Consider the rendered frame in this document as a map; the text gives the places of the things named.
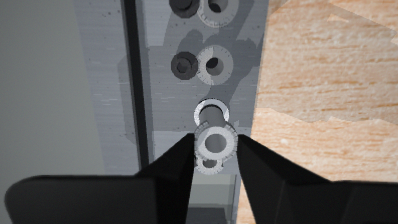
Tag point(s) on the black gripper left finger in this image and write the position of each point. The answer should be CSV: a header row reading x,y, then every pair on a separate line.
x,y
142,198

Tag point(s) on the grey flanged bushing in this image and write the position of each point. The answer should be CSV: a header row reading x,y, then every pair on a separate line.
x,y
215,138

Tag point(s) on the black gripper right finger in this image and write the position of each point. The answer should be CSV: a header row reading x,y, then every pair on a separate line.
x,y
280,191

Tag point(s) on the dark grey long rectangular bar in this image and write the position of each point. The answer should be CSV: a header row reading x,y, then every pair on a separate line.
x,y
109,40

